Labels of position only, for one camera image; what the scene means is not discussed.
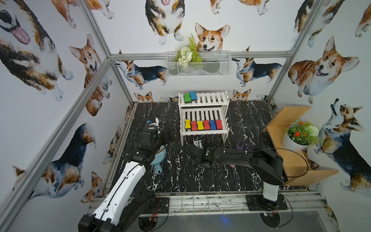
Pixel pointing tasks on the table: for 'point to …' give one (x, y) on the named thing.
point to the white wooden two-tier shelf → (205, 113)
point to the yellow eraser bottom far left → (187, 124)
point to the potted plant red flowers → (300, 135)
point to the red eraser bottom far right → (219, 124)
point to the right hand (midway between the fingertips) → (197, 149)
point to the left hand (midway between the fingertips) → (167, 127)
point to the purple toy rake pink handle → (242, 144)
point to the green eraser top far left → (187, 98)
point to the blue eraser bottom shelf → (212, 124)
